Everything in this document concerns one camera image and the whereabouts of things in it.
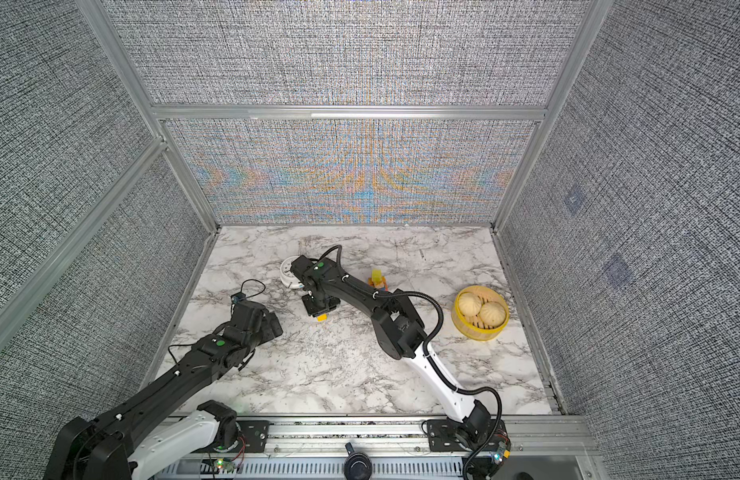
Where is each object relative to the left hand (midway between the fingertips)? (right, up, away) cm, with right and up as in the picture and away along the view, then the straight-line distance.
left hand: (267, 324), depth 86 cm
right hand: (+13, +2, +10) cm, 17 cm away
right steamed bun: (+65, +3, +2) cm, 66 cm away
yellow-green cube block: (+32, +13, +14) cm, 37 cm away
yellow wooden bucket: (+60, -2, +2) cm, 60 cm away
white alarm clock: (+2, +13, +14) cm, 19 cm away
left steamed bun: (+60, +5, +5) cm, 60 cm away
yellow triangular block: (+15, +1, +7) cm, 16 cm away
